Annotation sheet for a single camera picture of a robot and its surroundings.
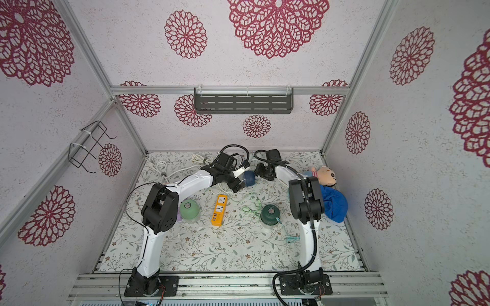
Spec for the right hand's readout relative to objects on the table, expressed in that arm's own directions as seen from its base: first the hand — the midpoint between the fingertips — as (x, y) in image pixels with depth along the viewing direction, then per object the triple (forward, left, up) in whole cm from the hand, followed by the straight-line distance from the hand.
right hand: (257, 169), depth 105 cm
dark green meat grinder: (-29, -5, +4) cm, 29 cm away
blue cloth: (-20, -38, -1) cm, 43 cm away
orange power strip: (-26, +18, -2) cm, 32 cm away
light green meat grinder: (-28, +30, +6) cm, 41 cm away
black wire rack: (-18, +70, +29) cm, 78 cm away
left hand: (-7, +9, +3) cm, 12 cm away
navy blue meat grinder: (-8, +4, +2) cm, 9 cm away
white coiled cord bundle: (+6, +57, -4) cm, 57 cm away
